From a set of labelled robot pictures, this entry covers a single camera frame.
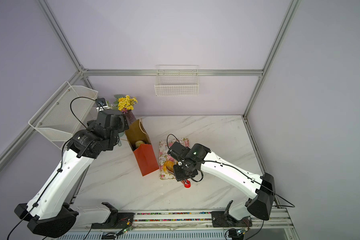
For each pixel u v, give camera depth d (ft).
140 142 3.02
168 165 2.88
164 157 3.16
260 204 1.24
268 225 2.40
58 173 1.27
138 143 3.00
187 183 2.03
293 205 1.30
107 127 1.48
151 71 5.60
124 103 2.90
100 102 1.66
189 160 1.57
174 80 3.52
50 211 1.21
